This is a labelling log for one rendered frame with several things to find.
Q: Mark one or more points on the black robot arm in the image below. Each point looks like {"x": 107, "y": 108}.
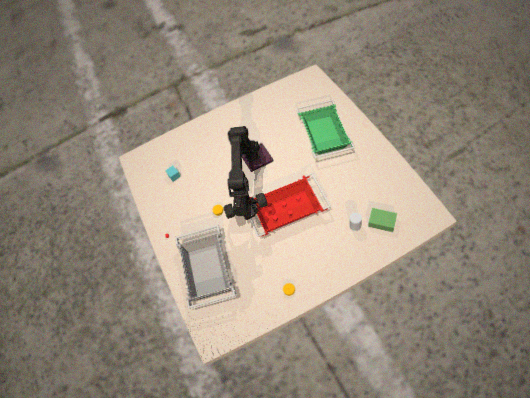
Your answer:
{"x": 237, "y": 180}

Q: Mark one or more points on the green rectangular block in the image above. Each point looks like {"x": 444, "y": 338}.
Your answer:
{"x": 382, "y": 220}

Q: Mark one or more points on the grey cylinder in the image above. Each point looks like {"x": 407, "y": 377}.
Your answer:
{"x": 355, "y": 221}

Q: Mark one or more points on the small teal block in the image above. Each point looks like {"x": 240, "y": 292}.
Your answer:
{"x": 172, "y": 173}

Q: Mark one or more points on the small yellow block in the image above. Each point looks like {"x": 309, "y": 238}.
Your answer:
{"x": 217, "y": 210}
{"x": 288, "y": 289}

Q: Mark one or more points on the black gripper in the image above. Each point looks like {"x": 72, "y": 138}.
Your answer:
{"x": 260, "y": 199}

